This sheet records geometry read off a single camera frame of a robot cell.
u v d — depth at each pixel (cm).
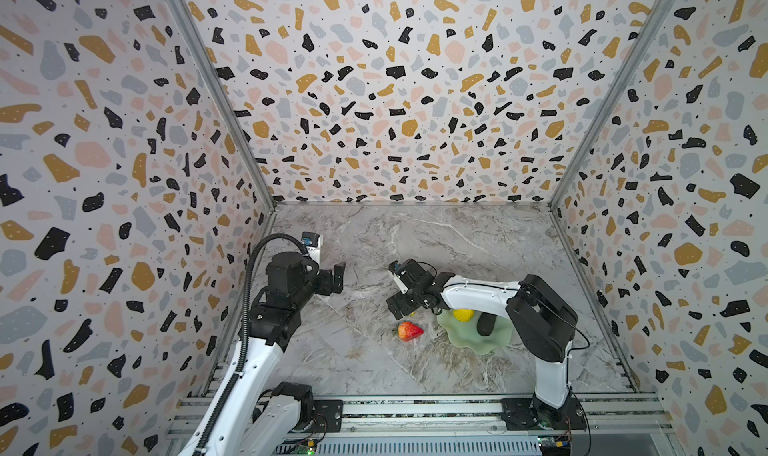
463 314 87
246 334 46
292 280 52
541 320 50
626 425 75
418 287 73
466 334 87
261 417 57
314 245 64
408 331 84
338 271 68
